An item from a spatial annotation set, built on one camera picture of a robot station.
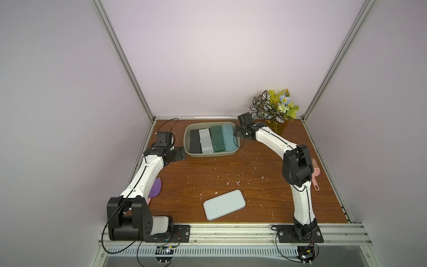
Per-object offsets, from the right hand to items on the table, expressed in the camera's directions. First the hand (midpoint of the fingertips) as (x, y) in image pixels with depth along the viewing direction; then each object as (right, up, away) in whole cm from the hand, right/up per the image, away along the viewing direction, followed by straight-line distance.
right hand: (240, 129), depth 98 cm
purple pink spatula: (-48, -34, -9) cm, 59 cm away
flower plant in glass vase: (+19, +11, -6) cm, 23 cm away
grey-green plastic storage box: (-25, +3, +12) cm, 28 cm away
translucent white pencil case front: (-22, -8, +6) cm, 24 cm away
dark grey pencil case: (-29, -8, +8) cm, 31 cm away
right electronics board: (+25, -55, -28) cm, 66 cm away
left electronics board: (-38, -57, -26) cm, 73 cm away
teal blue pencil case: (-7, -2, +11) cm, 13 cm away
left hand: (-35, -13, -12) cm, 39 cm away
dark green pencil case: (-14, -6, +7) cm, 17 cm away
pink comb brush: (+43, -25, -6) cm, 50 cm away
